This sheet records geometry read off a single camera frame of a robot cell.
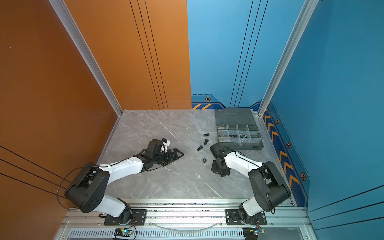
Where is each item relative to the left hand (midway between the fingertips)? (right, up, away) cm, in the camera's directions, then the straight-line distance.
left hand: (180, 155), depth 88 cm
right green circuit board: (+36, -33, -18) cm, 52 cm away
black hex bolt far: (+17, +11, +18) cm, 27 cm away
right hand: (+21, -10, +1) cm, 23 cm away
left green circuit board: (-24, -33, -17) cm, 44 cm away
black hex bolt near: (+12, +3, +11) cm, 16 cm away
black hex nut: (+14, -4, +6) cm, 16 cm away
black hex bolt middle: (+17, +7, +14) cm, 23 cm away
